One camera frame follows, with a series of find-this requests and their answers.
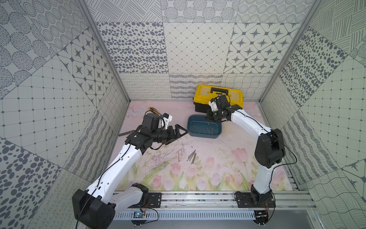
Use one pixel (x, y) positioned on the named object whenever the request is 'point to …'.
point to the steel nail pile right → (190, 155)
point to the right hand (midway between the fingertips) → (206, 119)
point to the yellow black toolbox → (203, 94)
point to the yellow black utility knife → (154, 110)
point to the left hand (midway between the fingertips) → (182, 131)
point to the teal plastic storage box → (199, 126)
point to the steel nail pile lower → (192, 162)
